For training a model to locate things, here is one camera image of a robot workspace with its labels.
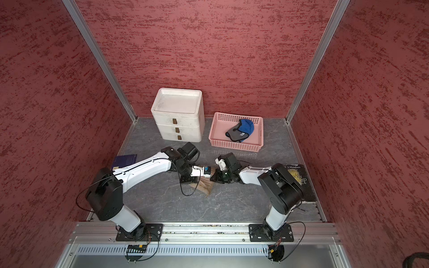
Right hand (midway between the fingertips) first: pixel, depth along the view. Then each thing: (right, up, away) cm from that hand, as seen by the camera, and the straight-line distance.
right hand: (210, 181), depth 89 cm
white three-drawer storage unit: (-18, +38, +1) cm, 42 cm away
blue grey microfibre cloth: (+20, +28, +23) cm, 41 cm away
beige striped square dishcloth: (-2, +1, -9) cm, 9 cm away
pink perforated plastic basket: (+6, +34, +29) cm, 45 cm away
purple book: (-52, +10, +9) cm, 54 cm away
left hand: (-9, +2, -6) cm, 11 cm away
